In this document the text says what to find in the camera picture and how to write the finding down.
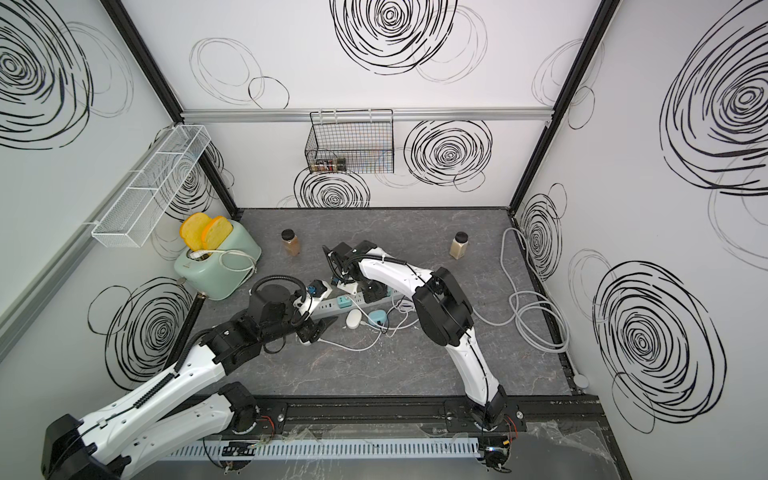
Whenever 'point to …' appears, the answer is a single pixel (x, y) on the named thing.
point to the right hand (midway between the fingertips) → (384, 282)
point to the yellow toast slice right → (216, 232)
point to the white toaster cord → (197, 253)
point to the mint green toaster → (222, 269)
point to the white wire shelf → (130, 219)
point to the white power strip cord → (539, 320)
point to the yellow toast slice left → (192, 228)
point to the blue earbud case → (377, 315)
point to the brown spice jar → (291, 242)
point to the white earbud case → (353, 319)
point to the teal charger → (344, 301)
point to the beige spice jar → (459, 245)
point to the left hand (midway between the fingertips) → (326, 306)
